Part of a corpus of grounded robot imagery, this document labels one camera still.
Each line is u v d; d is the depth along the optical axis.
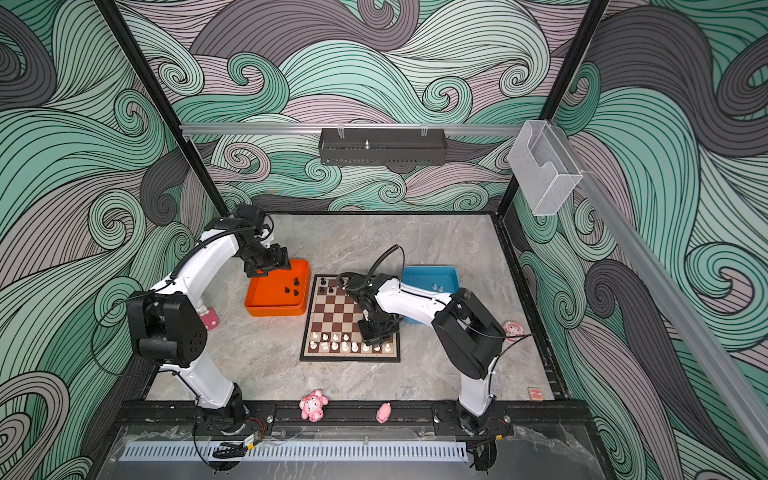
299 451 0.70
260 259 0.74
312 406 0.73
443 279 1.01
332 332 0.87
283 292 0.98
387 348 0.83
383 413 0.73
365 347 0.82
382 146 0.95
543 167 0.79
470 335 0.47
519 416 0.74
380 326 0.73
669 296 0.52
